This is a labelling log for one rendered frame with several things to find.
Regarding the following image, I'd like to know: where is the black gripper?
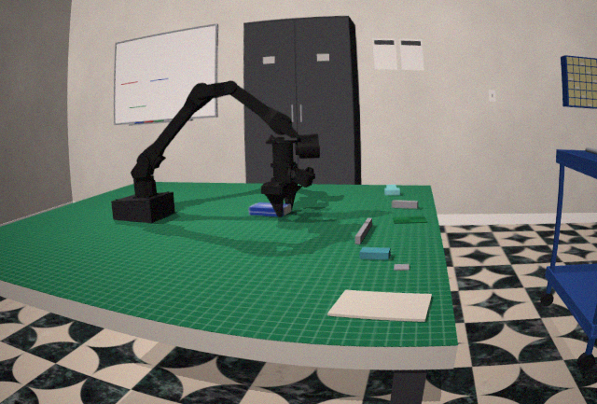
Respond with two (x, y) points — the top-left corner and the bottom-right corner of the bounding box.
(261, 159), (302, 216)

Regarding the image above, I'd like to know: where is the teal rectangular block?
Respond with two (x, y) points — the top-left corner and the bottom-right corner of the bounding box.
(359, 247), (390, 259)

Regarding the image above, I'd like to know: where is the green cutting mat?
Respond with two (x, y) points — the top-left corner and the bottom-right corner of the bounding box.
(0, 182), (458, 347)

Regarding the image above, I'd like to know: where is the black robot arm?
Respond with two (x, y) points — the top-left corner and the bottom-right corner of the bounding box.
(131, 80), (320, 198)

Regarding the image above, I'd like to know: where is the blue boxed card deck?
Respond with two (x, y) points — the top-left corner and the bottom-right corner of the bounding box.
(248, 202), (291, 216)

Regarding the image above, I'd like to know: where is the beige flat rectangular slab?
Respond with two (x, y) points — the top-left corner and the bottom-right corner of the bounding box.
(327, 290), (432, 322)

